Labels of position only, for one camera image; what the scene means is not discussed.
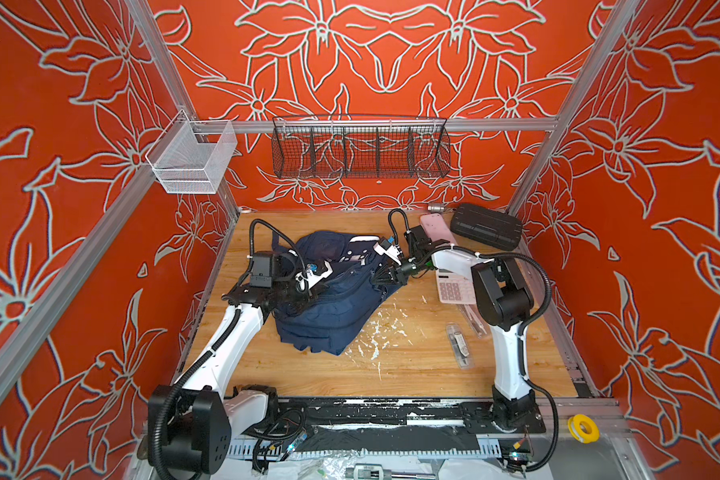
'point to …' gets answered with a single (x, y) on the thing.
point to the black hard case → (486, 226)
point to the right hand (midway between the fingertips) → (370, 279)
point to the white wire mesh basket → (183, 165)
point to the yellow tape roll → (583, 428)
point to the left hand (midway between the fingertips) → (322, 280)
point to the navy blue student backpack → (327, 323)
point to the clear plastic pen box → (459, 345)
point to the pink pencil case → (436, 227)
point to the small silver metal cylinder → (436, 207)
